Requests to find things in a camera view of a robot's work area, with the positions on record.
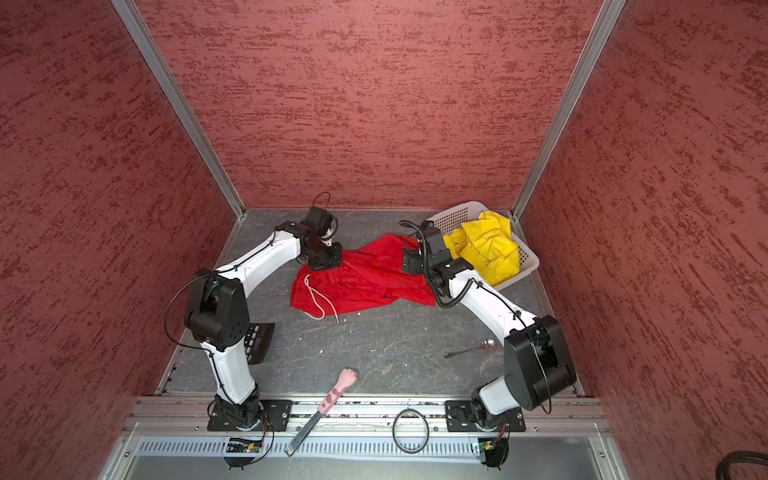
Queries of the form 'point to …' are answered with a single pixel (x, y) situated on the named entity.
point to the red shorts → (370, 274)
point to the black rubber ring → (395, 426)
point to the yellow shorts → (486, 245)
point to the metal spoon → (485, 344)
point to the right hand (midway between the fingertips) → (415, 261)
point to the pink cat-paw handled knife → (348, 378)
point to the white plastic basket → (464, 213)
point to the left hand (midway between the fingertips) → (339, 268)
